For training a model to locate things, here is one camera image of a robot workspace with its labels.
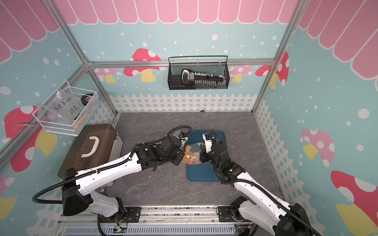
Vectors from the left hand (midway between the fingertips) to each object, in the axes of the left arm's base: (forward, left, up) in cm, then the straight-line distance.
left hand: (180, 153), depth 76 cm
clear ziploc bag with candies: (+4, -6, -7) cm, 10 cm away
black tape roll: (+25, +54, +14) cm, 61 cm away
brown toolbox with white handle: (+3, +44, +1) cm, 44 cm away
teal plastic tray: (0, -14, -23) cm, 27 cm away
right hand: (+5, -11, 0) cm, 12 cm away
